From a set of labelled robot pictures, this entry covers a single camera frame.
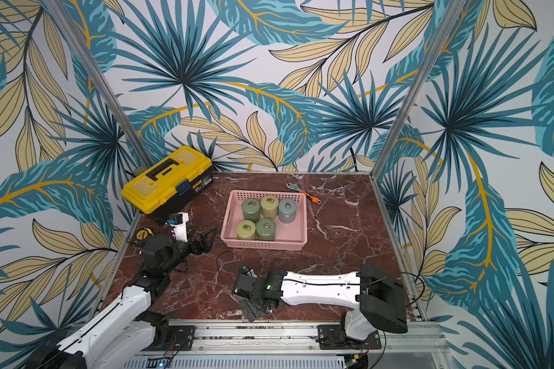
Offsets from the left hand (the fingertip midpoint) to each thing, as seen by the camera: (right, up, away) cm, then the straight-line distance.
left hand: (207, 230), depth 80 cm
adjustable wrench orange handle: (+34, +16, +33) cm, 50 cm away
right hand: (+18, -23, -4) cm, 29 cm away
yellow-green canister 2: (+12, -1, +8) cm, 15 cm away
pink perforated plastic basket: (+29, -5, +19) cm, 35 cm away
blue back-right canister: (+29, +6, +16) cm, 33 cm away
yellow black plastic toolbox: (-14, +22, +16) cm, 31 cm away
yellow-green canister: (+21, +8, +17) cm, 28 cm away
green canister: (+20, -1, +9) cm, 22 cm away
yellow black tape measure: (-31, -4, +14) cm, 34 cm away
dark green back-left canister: (+13, +7, +17) cm, 22 cm away
